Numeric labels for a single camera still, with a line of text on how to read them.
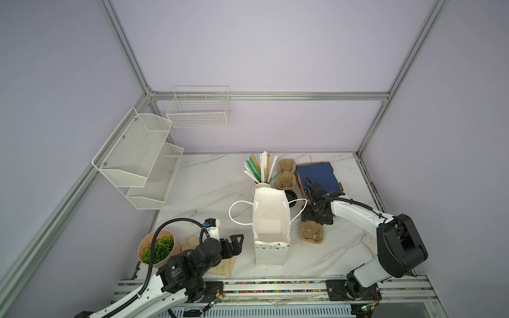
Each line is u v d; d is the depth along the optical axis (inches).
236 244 26.0
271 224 34.4
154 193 33.8
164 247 28.8
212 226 26.1
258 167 37.6
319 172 42.5
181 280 19.8
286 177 40.9
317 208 25.5
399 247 17.6
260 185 35.5
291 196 38.5
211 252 21.2
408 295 28.9
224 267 31.4
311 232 35.0
